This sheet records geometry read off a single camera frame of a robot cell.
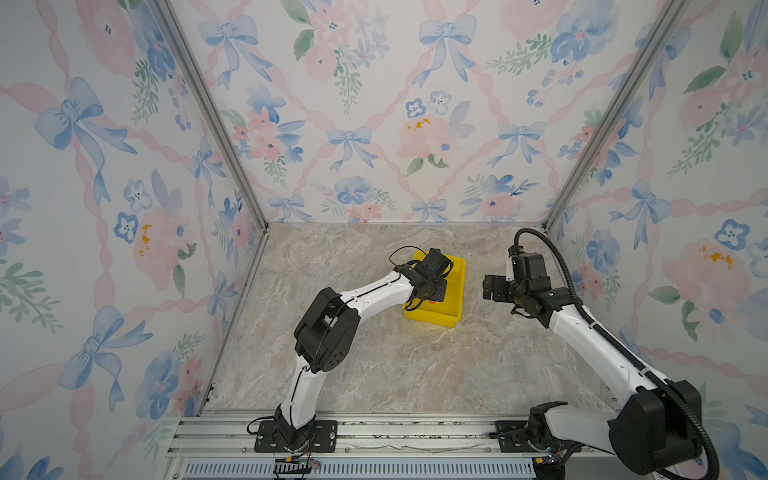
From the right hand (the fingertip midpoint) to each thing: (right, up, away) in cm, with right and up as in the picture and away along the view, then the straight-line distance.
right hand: (500, 281), depth 85 cm
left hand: (-16, -2, +6) cm, 17 cm away
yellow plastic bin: (-12, -10, +10) cm, 19 cm away
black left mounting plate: (-48, -38, -11) cm, 63 cm away
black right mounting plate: (-1, -37, -12) cm, 39 cm away
